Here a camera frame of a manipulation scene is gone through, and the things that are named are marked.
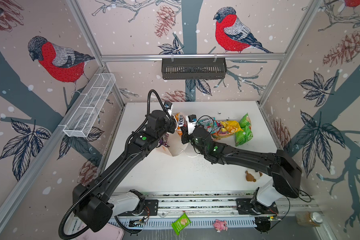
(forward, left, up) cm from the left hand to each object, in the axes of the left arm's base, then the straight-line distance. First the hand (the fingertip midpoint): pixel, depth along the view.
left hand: (172, 116), depth 74 cm
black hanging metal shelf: (+46, -14, -3) cm, 48 cm away
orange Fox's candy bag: (+6, -29, -27) cm, 40 cm away
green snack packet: (+3, -45, -21) cm, 50 cm away
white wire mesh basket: (-3, +44, +1) cm, 44 cm away
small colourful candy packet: (-1, -4, -2) cm, 5 cm away
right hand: (-2, -4, -7) cm, 8 cm away
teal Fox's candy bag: (+13, -24, -24) cm, 37 cm away
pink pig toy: (-43, -22, -27) cm, 56 cm away
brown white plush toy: (-21, -44, -27) cm, 55 cm away
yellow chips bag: (+8, -37, -20) cm, 43 cm away
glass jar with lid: (-42, -60, -21) cm, 76 cm away
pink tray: (-45, +28, -30) cm, 60 cm away
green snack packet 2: (-42, -4, -29) cm, 51 cm away
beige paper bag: (-1, +1, -25) cm, 25 cm away
